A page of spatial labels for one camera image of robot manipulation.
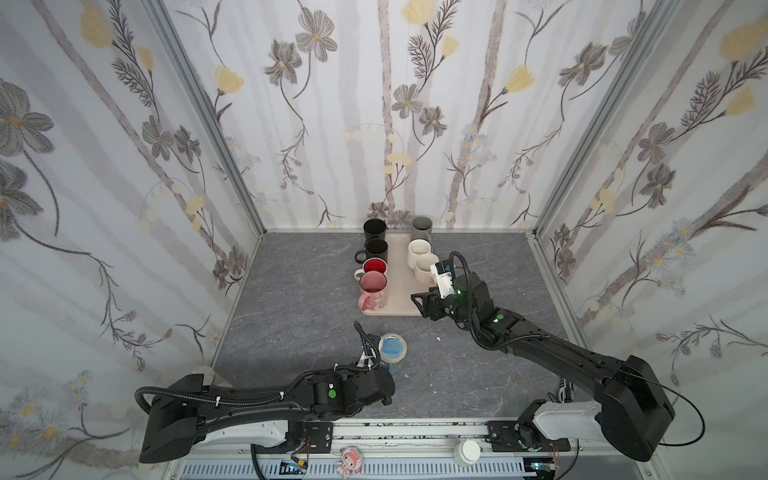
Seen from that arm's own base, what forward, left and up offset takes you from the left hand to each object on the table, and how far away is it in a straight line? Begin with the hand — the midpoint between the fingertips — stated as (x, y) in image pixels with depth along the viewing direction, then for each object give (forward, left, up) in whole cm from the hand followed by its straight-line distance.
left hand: (381, 366), depth 78 cm
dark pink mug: (+27, +2, -1) cm, 27 cm away
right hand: (+17, -10, +13) cm, 23 cm away
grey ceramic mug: (+49, -16, +2) cm, 52 cm away
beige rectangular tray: (+36, -8, -12) cm, 38 cm away
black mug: (+40, +2, +2) cm, 40 cm away
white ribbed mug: (+43, -14, -2) cm, 46 cm away
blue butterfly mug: (+4, -3, +3) cm, 6 cm away
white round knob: (-20, -18, +3) cm, 27 cm away
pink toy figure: (-21, +8, -4) cm, 22 cm away
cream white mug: (+35, +3, -2) cm, 36 cm away
